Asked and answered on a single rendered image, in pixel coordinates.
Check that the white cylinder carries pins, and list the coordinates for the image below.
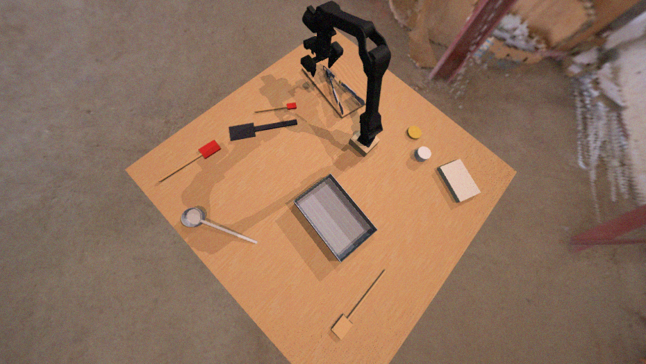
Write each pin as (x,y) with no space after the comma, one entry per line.
(422,154)

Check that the pale pink rectangular block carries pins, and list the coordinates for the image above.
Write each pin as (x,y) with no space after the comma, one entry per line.
(458,180)

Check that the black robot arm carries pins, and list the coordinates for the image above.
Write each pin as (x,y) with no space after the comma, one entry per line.
(375,62)

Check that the yellow round disc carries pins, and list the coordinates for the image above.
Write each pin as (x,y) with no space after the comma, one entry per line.
(414,132)

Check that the grey metal roasting tin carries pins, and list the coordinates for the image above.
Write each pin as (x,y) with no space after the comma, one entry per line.
(335,217)

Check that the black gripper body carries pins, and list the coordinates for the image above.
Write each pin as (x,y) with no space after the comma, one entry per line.
(322,53)

